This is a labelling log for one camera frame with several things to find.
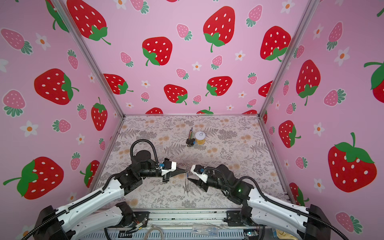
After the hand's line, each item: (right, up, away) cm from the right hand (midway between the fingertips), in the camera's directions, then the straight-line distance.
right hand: (190, 173), depth 70 cm
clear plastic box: (+7, -27, 0) cm, 28 cm away
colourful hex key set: (-2, +12, +33) cm, 35 cm away
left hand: (-2, +3, -4) cm, 6 cm away
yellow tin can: (+6, +16, +31) cm, 35 cm away
